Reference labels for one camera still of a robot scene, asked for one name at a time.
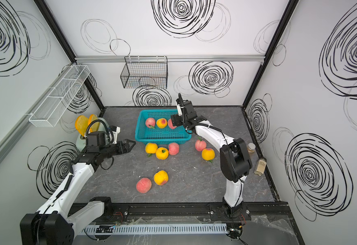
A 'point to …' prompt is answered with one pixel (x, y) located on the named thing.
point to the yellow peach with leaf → (161, 153)
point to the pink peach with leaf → (171, 124)
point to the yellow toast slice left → (81, 124)
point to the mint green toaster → (81, 143)
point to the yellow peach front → (161, 177)
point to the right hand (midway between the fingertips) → (178, 115)
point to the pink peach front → (144, 185)
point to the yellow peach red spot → (161, 123)
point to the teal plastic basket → (158, 136)
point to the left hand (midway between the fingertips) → (129, 143)
